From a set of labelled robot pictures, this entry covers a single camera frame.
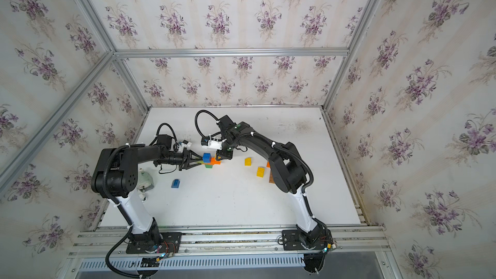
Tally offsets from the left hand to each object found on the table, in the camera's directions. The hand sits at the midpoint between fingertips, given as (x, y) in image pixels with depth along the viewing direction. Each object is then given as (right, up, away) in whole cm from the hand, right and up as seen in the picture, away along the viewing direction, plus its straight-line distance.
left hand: (201, 161), depth 91 cm
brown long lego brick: (+34, -8, -3) cm, 35 cm away
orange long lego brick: (+6, 0, -1) cm, 6 cm away
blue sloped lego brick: (-10, -9, -5) cm, 15 cm away
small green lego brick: (+3, -3, +2) cm, 4 cm away
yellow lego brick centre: (+29, -5, -1) cm, 29 cm away
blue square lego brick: (+3, +2, -3) cm, 5 cm away
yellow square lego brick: (+23, -1, +4) cm, 23 cm away
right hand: (+10, +4, 0) cm, 11 cm away
